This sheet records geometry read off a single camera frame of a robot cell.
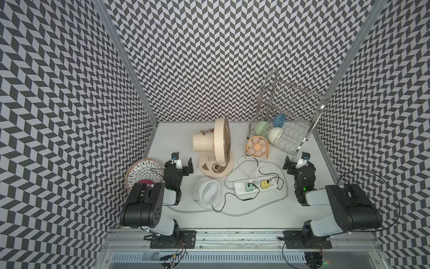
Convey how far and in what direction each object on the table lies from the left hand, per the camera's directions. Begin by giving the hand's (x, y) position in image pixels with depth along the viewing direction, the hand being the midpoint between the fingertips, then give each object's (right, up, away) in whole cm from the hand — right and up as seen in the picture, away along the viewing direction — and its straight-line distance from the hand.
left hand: (182, 159), depth 92 cm
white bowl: (+53, +14, +2) cm, 54 cm away
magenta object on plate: (-19, -12, -3) cm, 22 cm away
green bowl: (+46, +18, +7) cm, 50 cm away
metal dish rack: (+73, +33, +17) cm, 83 cm away
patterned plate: (-22, -6, +1) cm, 23 cm away
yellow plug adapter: (+44, -12, -9) cm, 46 cm away
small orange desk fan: (+43, +6, +4) cm, 44 cm away
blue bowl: (+57, +22, +10) cm, 62 cm away
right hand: (+63, 0, -1) cm, 63 cm away
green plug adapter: (+36, -14, -10) cm, 40 cm away
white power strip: (+32, -14, -6) cm, 35 cm away
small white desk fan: (+16, -14, -15) cm, 26 cm away
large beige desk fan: (+20, +2, -18) cm, 27 cm away
